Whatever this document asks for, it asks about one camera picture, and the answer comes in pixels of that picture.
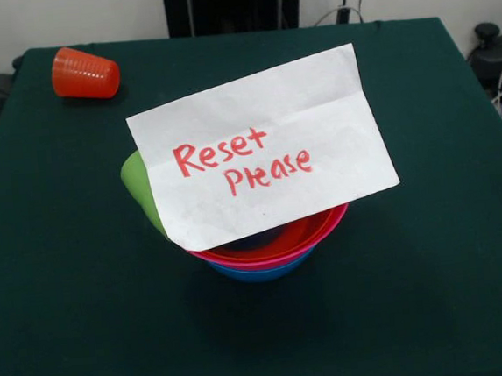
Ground red bowl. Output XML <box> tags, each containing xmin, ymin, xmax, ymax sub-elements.
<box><xmin>207</xmin><ymin>206</ymin><xmax>343</xmax><ymax>266</ymax></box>

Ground pink bowl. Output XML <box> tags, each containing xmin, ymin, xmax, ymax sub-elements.
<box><xmin>181</xmin><ymin>202</ymin><xmax>355</xmax><ymax>277</ymax></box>

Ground white paper reset sign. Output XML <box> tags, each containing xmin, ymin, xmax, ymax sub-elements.
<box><xmin>119</xmin><ymin>39</ymin><xmax>406</xmax><ymax>257</ymax></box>

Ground blue bowl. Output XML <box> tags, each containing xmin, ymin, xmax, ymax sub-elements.
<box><xmin>206</xmin><ymin>245</ymin><xmax>320</xmax><ymax>288</ymax></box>

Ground green cup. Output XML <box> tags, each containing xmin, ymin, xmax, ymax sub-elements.
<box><xmin>117</xmin><ymin>147</ymin><xmax>169</xmax><ymax>245</ymax></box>

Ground dark green tablecloth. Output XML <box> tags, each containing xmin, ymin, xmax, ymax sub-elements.
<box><xmin>0</xmin><ymin>6</ymin><xmax>502</xmax><ymax>376</ymax></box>

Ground orange ribbed cup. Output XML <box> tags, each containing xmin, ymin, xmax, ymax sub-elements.
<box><xmin>48</xmin><ymin>42</ymin><xmax>124</xmax><ymax>104</ymax></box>

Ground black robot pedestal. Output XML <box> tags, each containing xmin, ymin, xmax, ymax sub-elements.
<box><xmin>161</xmin><ymin>0</ymin><xmax>307</xmax><ymax>40</ymax></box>

